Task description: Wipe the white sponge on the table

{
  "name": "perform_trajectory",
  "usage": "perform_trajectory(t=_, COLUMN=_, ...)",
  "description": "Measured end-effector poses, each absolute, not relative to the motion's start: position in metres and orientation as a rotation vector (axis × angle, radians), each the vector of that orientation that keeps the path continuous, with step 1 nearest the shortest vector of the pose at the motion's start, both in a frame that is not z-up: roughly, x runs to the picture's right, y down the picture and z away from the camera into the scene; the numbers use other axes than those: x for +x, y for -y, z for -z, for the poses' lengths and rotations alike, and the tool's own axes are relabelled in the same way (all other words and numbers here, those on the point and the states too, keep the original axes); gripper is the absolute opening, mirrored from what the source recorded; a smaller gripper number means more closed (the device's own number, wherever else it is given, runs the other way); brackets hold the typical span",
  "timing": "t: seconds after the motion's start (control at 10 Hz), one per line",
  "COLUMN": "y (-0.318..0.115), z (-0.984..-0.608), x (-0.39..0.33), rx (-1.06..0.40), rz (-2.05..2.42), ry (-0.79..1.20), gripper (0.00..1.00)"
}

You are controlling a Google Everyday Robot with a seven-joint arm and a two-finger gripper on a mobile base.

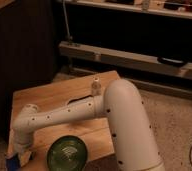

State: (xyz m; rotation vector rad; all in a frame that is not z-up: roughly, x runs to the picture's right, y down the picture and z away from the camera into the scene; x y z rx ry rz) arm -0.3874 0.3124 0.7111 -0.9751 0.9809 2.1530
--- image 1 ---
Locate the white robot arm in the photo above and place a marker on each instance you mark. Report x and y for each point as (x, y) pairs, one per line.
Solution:
(121, 104)

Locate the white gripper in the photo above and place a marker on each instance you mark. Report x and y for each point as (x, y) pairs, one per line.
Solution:
(19, 148)

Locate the green glass bowl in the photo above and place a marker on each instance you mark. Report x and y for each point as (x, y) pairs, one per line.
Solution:
(68, 153)

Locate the small white bottle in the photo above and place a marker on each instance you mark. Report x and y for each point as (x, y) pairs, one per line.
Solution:
(96, 87)

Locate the upper white shelf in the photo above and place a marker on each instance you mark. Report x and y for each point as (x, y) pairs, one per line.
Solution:
(144, 6)

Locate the black handle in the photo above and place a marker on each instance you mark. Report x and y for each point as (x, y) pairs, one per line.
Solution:
(171, 61)

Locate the vertical metal pole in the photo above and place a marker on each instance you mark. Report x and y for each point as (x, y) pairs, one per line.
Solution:
(69, 37)

